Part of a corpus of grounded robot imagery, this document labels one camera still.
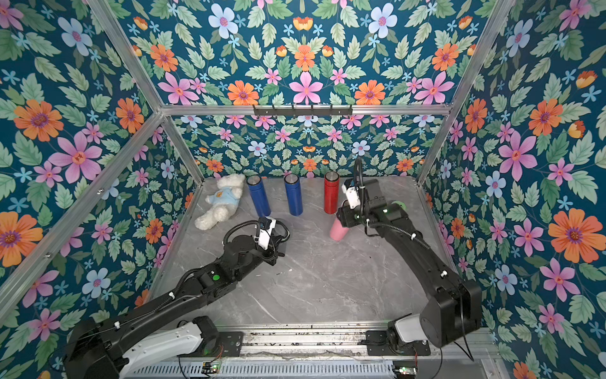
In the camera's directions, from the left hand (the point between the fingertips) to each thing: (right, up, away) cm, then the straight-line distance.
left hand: (284, 235), depth 75 cm
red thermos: (+17, +15, +22) cm, 31 cm away
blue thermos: (-13, +13, +20) cm, 28 cm away
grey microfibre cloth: (0, +2, -4) cm, 4 cm away
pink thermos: (+19, -1, +11) cm, 22 cm away
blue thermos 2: (+1, +14, +20) cm, 25 cm away
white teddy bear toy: (-30, +11, +26) cm, 41 cm away
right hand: (+24, +9, +6) cm, 26 cm away
